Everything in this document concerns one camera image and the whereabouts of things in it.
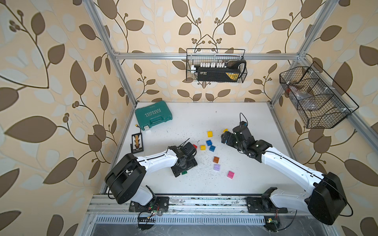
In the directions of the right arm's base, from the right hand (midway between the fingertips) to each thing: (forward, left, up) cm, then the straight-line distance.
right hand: (227, 138), depth 84 cm
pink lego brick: (-17, -1, -12) cm, 21 cm away
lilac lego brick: (-12, +7, -13) cm, 19 cm away
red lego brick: (+2, +19, -11) cm, 22 cm away
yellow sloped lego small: (+1, +14, -13) cm, 19 cm away
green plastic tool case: (+26, +51, -9) cm, 58 cm away
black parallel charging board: (+3, +57, -11) cm, 58 cm away
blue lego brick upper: (+5, +10, -12) cm, 16 cm away
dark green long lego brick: (-14, +26, -13) cm, 32 cm away
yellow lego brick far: (+12, +8, -13) cm, 19 cm away
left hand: (-12, +22, -12) cm, 28 cm away
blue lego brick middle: (0, +8, -12) cm, 15 cm away
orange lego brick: (-7, +6, -13) cm, 16 cm away
